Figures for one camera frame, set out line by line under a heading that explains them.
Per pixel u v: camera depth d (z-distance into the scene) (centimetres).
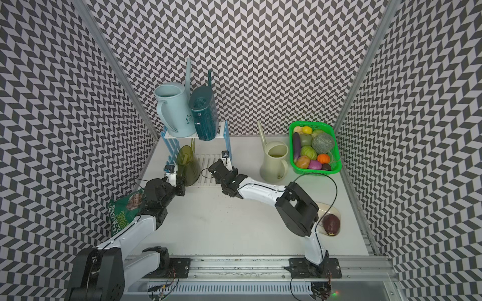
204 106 73
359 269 75
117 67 88
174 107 70
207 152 115
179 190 77
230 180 68
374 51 77
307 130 109
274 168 93
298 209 49
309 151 99
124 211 81
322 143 96
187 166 90
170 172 74
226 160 76
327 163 99
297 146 102
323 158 99
